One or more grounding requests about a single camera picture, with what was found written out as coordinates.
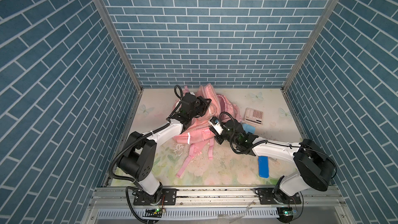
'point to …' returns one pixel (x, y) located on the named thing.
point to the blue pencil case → (263, 166)
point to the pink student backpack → (199, 131)
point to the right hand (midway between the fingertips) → (209, 127)
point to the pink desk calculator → (254, 116)
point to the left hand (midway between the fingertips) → (213, 98)
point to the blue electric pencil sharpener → (248, 128)
